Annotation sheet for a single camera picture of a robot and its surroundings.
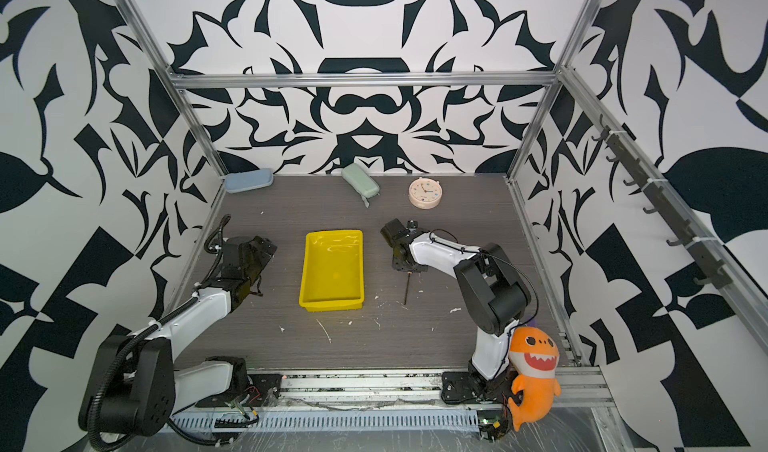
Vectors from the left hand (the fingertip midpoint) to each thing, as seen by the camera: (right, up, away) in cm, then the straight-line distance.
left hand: (263, 244), depth 89 cm
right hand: (+43, -6, +6) cm, 44 cm away
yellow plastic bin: (+19, -9, +5) cm, 22 cm away
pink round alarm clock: (+50, +16, +23) cm, 58 cm away
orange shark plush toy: (+71, -25, -17) cm, 77 cm away
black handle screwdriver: (+42, -13, +3) cm, 44 cm away
